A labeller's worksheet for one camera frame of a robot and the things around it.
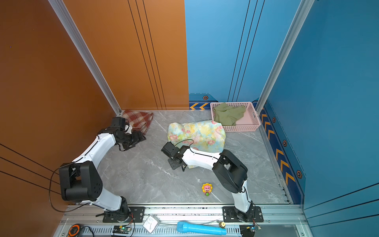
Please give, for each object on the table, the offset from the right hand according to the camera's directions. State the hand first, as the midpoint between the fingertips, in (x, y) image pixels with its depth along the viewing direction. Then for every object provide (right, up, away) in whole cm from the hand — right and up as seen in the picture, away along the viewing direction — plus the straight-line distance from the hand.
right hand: (175, 162), depth 89 cm
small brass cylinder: (+25, -23, -21) cm, 40 cm away
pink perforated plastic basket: (+55, +25, +23) cm, 64 cm away
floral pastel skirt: (+21, +15, +13) cm, 29 cm away
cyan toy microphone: (+6, -24, -22) cm, 33 cm away
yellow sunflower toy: (+19, -11, -12) cm, 24 cm away
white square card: (-9, -24, -19) cm, 32 cm away
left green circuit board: (-23, -28, -18) cm, 41 cm away
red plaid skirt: (-30, +25, +21) cm, 44 cm away
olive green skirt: (+37, +30, +22) cm, 52 cm away
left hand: (-21, +14, 0) cm, 25 cm away
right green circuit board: (+41, -25, -20) cm, 53 cm away
